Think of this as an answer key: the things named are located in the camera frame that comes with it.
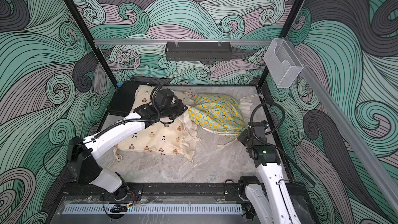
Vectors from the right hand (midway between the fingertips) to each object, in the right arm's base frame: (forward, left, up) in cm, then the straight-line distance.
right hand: (243, 134), depth 77 cm
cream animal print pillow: (+4, +35, -11) cm, 37 cm away
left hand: (+12, +27, +10) cm, 31 cm away
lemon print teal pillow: (+13, +11, -1) cm, 17 cm away
